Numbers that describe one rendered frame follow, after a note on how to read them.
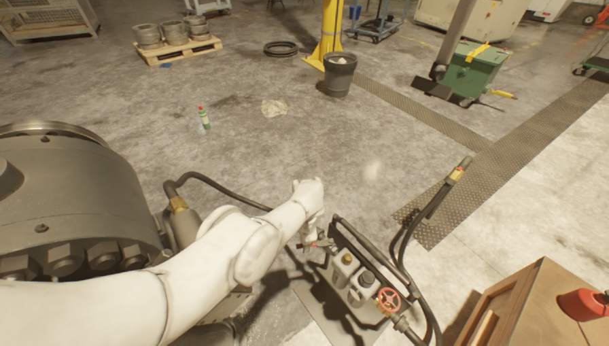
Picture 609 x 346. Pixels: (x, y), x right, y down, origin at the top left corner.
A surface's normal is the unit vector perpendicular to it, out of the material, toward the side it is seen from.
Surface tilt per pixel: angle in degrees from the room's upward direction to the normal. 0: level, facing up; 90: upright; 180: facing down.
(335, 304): 0
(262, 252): 74
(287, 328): 0
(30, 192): 23
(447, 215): 0
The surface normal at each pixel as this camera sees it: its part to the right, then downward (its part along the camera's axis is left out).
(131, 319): 0.93, -0.29
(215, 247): 0.22, -0.88
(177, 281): 0.69, -0.73
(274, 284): 0.01, -0.73
